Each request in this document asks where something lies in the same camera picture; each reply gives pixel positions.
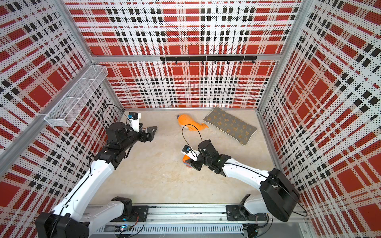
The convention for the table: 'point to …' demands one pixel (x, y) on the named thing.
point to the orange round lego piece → (185, 157)
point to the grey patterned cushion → (235, 128)
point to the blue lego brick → (188, 164)
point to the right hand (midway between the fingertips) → (191, 157)
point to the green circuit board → (123, 228)
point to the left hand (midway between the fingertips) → (151, 125)
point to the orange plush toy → (185, 119)
